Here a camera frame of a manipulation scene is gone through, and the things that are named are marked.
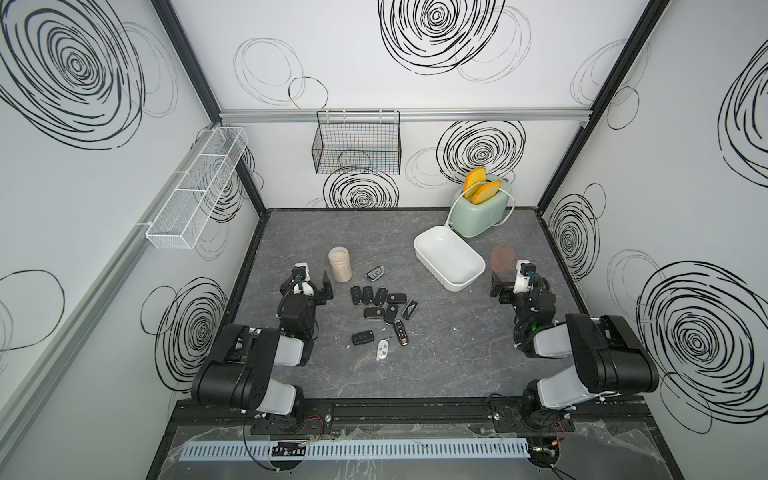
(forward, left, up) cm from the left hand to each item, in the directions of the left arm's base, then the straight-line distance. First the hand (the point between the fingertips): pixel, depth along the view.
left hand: (307, 273), depth 88 cm
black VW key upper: (-2, -27, -9) cm, 29 cm away
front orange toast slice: (+28, -56, +9) cm, 64 cm away
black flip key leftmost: (-1, -14, -11) cm, 18 cm away
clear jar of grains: (+5, -9, -2) cm, 11 cm away
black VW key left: (-7, -20, -10) cm, 24 cm away
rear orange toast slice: (+34, -53, +11) cm, 64 cm away
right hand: (+2, -62, 0) cm, 62 cm away
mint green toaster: (+25, -52, -1) cm, 58 cm away
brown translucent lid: (+12, -62, -5) cm, 63 cm away
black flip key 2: (-2, -22, -10) cm, 24 cm away
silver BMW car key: (+7, -20, -10) cm, 23 cm away
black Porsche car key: (-13, -28, -9) cm, 33 cm away
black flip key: (0, -18, -11) cm, 21 cm away
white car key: (-18, -23, -10) cm, 31 cm away
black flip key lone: (-15, -17, -10) cm, 25 cm away
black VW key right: (-7, -25, -10) cm, 28 cm away
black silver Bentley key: (-6, -31, -9) cm, 33 cm away
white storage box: (+14, -45, -11) cm, 48 cm away
